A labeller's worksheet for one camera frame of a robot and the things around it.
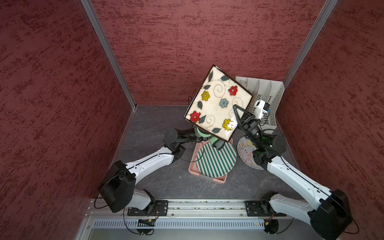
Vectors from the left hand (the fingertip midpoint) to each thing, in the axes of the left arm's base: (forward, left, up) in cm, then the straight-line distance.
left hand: (222, 134), depth 56 cm
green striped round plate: (+4, 0, -36) cm, 36 cm away
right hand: (+7, -3, +6) cm, 10 cm away
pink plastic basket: (+1, +11, -39) cm, 41 cm away
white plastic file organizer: (+48, -40, -19) cm, 65 cm away
